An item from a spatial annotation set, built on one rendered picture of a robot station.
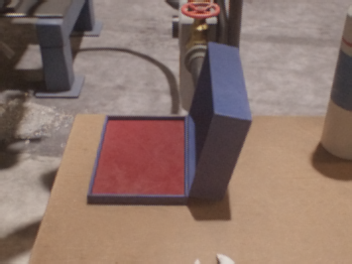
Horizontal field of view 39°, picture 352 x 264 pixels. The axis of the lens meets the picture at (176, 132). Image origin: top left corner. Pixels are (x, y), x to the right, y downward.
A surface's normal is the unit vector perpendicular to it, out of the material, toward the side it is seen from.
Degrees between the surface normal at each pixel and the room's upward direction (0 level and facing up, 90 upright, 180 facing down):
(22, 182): 0
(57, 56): 90
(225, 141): 90
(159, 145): 0
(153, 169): 0
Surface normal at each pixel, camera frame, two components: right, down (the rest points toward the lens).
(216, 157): -0.01, 0.58
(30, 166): 0.00, -0.82
